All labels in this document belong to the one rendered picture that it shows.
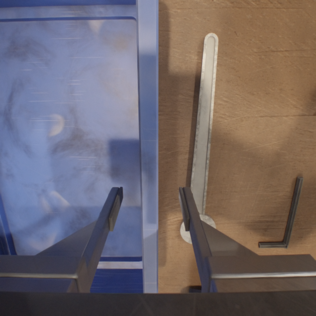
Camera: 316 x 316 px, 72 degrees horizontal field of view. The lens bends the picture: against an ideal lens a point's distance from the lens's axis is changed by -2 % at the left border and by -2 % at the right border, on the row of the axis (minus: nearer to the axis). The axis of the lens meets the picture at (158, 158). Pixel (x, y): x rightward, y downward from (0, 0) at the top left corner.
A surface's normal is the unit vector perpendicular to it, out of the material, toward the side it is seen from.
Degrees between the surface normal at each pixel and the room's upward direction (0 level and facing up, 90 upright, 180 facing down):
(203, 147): 0
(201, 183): 0
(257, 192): 0
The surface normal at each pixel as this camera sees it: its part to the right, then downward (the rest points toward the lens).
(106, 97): 0.00, 0.30
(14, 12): 0.00, 0.62
